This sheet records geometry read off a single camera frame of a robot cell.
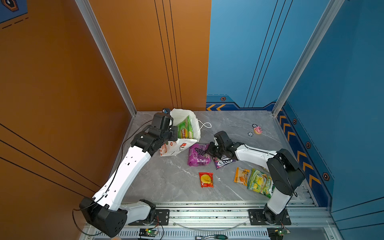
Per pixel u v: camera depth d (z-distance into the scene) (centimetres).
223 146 71
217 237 67
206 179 83
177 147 79
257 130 105
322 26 75
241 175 85
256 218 73
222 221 73
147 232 71
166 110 64
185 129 90
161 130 53
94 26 75
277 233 70
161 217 74
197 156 87
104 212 37
